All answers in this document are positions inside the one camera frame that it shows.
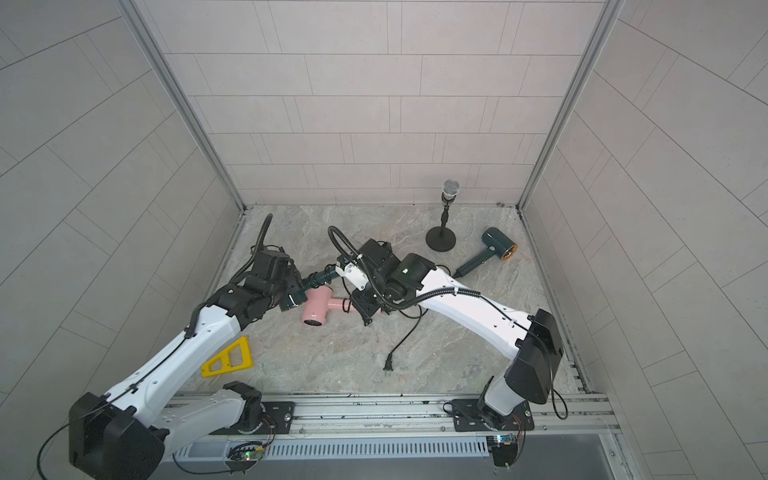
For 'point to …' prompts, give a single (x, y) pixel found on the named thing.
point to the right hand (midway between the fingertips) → (356, 304)
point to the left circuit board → (246, 453)
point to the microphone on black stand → (442, 239)
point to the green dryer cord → (389, 360)
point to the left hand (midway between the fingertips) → (297, 273)
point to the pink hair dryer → (317, 302)
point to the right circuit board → (504, 449)
